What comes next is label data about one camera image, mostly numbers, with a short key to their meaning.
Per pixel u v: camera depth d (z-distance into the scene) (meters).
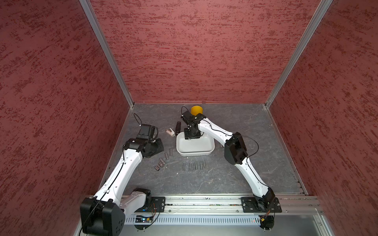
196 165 0.87
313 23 0.76
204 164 0.88
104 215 0.38
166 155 0.92
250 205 0.74
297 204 0.76
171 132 1.01
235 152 0.62
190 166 0.87
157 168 0.86
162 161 0.89
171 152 0.93
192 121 0.72
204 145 0.95
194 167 0.87
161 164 0.87
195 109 1.07
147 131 0.62
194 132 0.83
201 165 0.87
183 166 0.87
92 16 0.74
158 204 0.74
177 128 1.03
